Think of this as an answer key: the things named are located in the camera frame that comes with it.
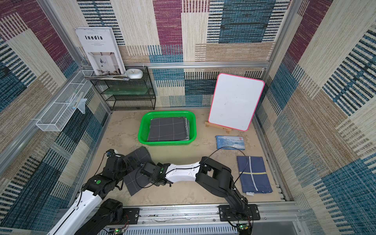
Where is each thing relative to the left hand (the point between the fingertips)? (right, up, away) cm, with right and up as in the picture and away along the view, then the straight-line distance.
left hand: (129, 162), depth 81 cm
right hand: (+13, -7, +6) cm, 16 cm away
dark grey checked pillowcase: (+19, +17, +22) cm, 33 cm away
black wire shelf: (-5, +39, +14) cm, 42 cm away
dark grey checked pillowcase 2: (+1, -11, +4) cm, 12 cm away
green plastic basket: (+1, +21, +22) cm, 30 cm away
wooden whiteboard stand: (+45, +20, +24) cm, 55 cm away
